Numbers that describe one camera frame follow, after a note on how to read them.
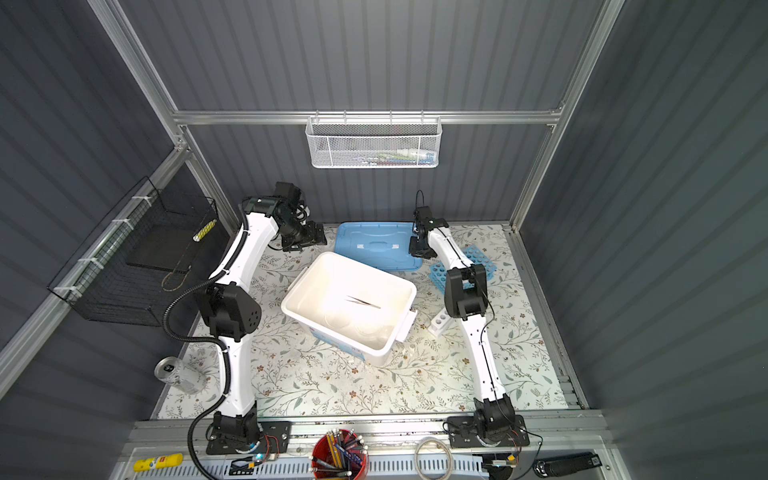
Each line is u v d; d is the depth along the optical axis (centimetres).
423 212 93
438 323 89
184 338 96
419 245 97
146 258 74
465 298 70
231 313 56
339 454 62
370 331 92
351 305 97
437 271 102
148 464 68
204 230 81
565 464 65
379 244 116
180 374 72
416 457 69
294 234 78
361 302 99
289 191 74
